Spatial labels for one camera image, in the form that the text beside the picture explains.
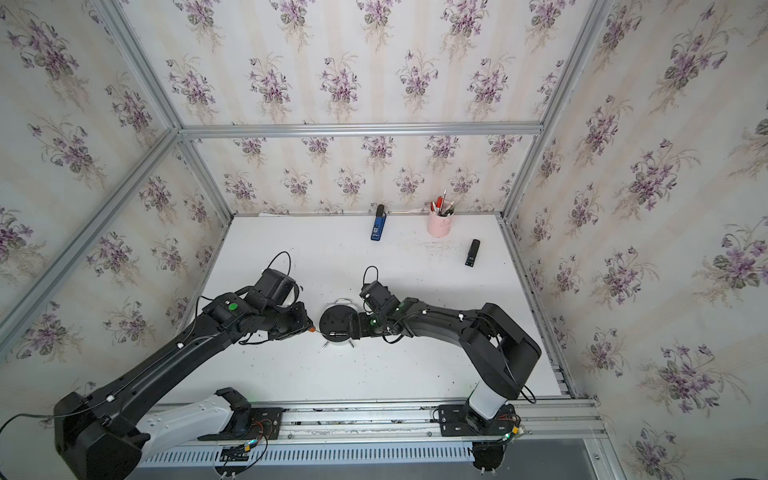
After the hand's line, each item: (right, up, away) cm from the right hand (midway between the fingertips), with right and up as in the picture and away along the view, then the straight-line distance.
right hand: (359, 330), depth 86 cm
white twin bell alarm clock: (-6, +2, +1) cm, 7 cm away
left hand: (-10, +4, -11) cm, 15 cm away
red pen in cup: (+28, +40, +25) cm, 55 cm away
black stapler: (+38, +20, +19) cm, 47 cm away
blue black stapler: (+5, +33, +31) cm, 46 cm away
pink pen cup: (+28, +32, +25) cm, 49 cm away
